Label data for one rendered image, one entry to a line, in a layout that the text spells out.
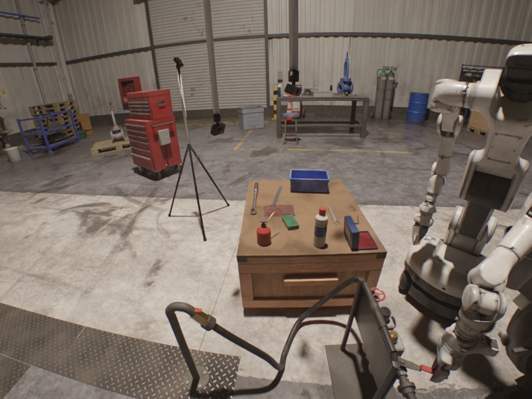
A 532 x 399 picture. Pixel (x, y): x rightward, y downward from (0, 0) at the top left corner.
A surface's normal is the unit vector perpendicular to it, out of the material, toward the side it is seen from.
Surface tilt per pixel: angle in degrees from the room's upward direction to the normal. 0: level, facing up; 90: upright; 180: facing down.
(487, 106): 123
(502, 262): 25
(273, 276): 90
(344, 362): 0
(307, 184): 90
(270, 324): 0
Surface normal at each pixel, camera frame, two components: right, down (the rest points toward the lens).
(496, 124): -0.58, 0.80
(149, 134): 0.78, 0.25
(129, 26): -0.15, 0.44
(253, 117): 0.37, 0.40
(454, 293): -0.59, 0.40
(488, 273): -0.31, -0.53
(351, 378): -0.04, -0.90
